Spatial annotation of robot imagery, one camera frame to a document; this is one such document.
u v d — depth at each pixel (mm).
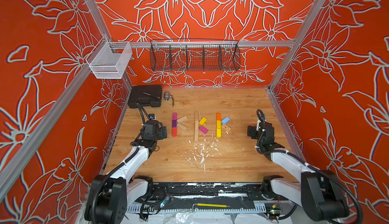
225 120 1005
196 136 919
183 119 1003
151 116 758
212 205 699
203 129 968
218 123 976
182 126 975
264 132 658
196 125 976
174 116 1026
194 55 975
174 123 980
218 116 1041
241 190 742
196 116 1005
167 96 1107
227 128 949
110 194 400
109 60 930
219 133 928
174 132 951
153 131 668
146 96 1072
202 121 994
